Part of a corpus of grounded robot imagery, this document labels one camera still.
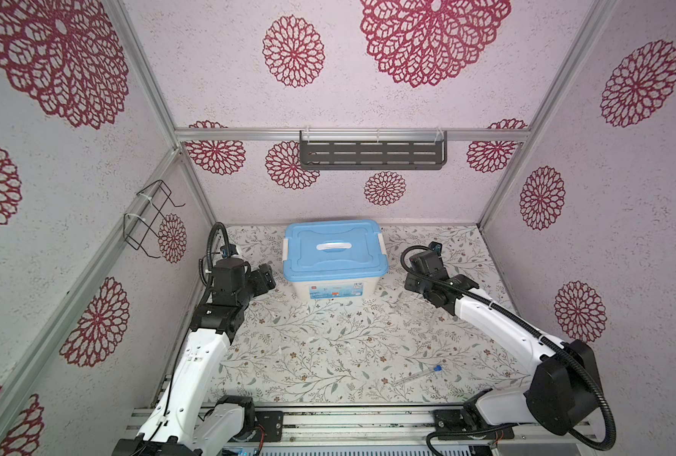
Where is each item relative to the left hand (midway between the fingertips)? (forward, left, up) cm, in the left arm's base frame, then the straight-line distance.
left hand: (258, 277), depth 79 cm
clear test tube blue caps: (-19, -51, -21) cm, 58 cm away
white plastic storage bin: (+4, -21, -14) cm, 26 cm away
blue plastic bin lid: (+12, -21, -3) cm, 25 cm away
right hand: (+4, -46, -4) cm, 46 cm away
